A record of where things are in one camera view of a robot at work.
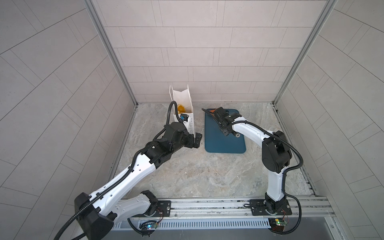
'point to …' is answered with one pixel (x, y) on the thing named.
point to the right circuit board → (277, 224)
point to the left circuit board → (149, 225)
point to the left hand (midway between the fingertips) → (198, 132)
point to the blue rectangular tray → (215, 141)
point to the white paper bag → (183, 98)
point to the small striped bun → (181, 109)
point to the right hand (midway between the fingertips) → (228, 127)
